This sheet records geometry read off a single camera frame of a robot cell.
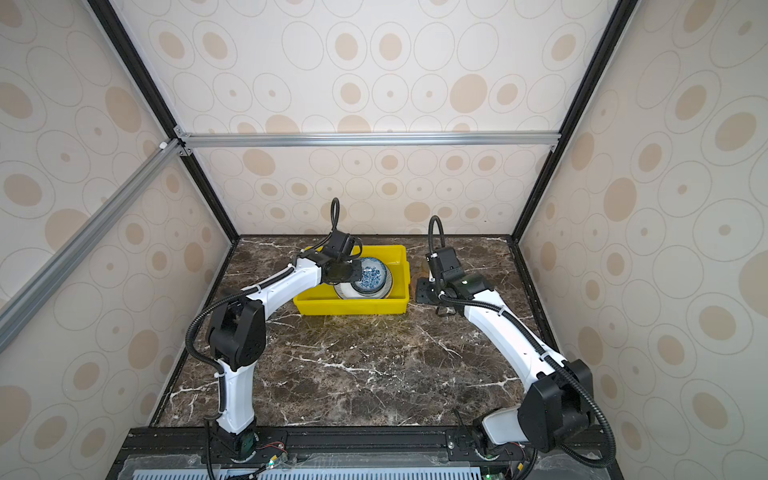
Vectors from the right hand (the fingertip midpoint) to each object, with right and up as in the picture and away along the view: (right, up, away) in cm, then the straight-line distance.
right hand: (424, 290), depth 83 cm
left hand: (-17, +6, +11) cm, 21 cm away
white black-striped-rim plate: (-24, -2, +16) cm, 29 cm away
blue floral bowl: (-15, +4, +14) cm, 21 cm away
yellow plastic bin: (-31, -4, +11) cm, 33 cm away
